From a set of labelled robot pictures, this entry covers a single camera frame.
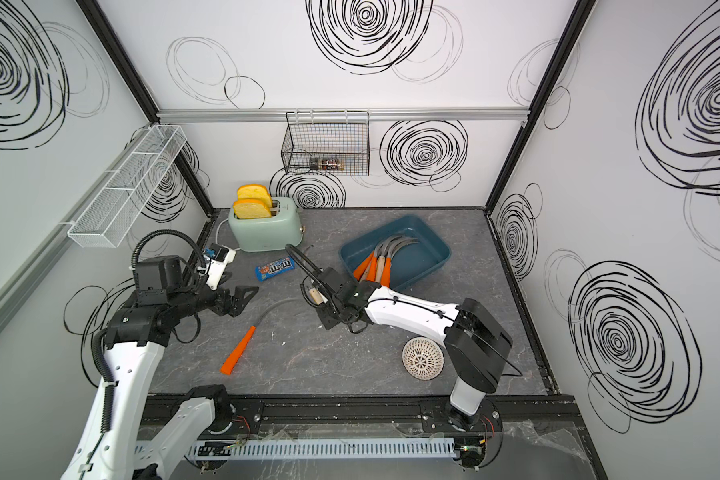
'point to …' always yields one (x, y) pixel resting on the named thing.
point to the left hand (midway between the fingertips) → (239, 281)
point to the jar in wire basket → (332, 164)
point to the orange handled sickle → (364, 263)
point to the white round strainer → (422, 358)
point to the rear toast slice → (254, 191)
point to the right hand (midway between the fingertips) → (325, 312)
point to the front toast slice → (251, 209)
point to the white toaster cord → (217, 233)
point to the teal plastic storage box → (412, 261)
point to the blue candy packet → (268, 270)
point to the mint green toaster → (265, 234)
